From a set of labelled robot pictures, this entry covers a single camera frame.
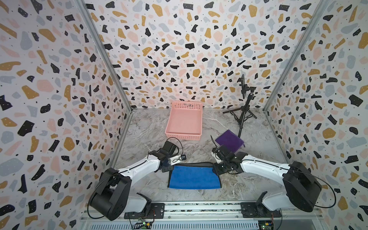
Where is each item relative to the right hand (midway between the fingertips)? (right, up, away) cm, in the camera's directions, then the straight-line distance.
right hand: (214, 170), depth 86 cm
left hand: (-28, +5, +3) cm, 28 cm away
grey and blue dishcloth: (-11, -3, -1) cm, 12 cm away
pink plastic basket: (-19, +30, +24) cm, 43 cm away
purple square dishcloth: (+14, +16, +17) cm, 27 cm away
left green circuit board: (-37, -22, -16) cm, 46 cm away
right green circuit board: (+24, -23, -14) cm, 36 cm away
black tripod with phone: (+23, +35, +22) cm, 48 cm away
